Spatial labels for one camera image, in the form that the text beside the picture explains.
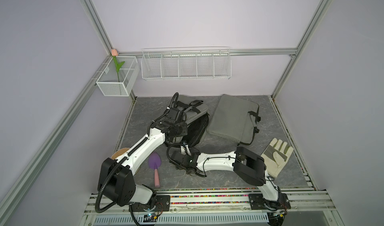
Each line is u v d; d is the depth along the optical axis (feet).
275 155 2.91
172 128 1.94
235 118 3.35
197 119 2.99
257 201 2.43
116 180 1.34
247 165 1.75
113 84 2.59
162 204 2.41
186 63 3.22
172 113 2.14
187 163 2.15
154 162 2.89
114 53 2.94
